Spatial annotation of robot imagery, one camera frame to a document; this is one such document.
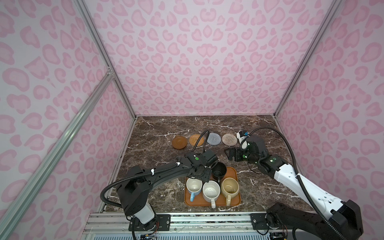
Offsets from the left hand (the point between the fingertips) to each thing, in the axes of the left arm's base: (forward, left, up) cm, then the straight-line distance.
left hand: (204, 173), depth 81 cm
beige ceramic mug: (-5, -14, -8) cm, 17 cm away
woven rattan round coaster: (+29, +6, -9) cm, 31 cm away
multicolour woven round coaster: (+27, -19, -7) cm, 34 cm away
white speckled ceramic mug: (-7, -3, -7) cm, 10 cm away
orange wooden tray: (-12, +3, -6) cm, 14 cm away
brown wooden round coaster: (+26, +16, -8) cm, 32 cm away
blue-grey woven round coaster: (+29, -9, -9) cm, 32 cm away
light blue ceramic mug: (-5, +6, -8) cm, 10 cm away
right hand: (+9, -14, +10) cm, 20 cm away
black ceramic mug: (+4, -9, -5) cm, 11 cm away
